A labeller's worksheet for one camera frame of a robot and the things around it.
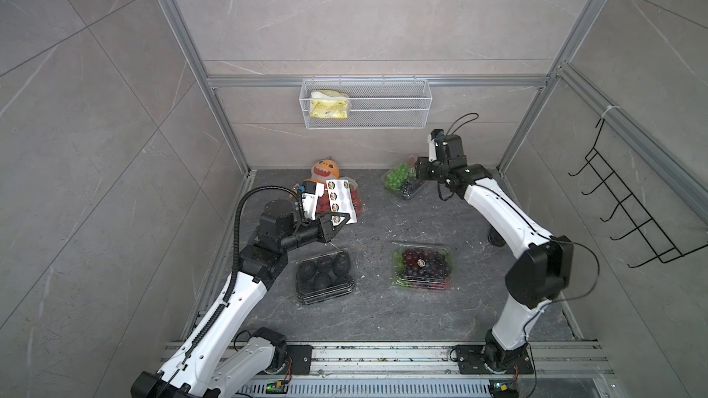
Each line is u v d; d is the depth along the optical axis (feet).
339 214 2.17
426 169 2.50
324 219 1.94
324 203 2.17
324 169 3.53
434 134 2.48
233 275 1.56
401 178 3.52
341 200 2.24
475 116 2.08
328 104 2.81
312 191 2.02
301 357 2.39
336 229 2.11
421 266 2.73
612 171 2.31
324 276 2.75
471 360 2.39
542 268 1.51
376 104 3.30
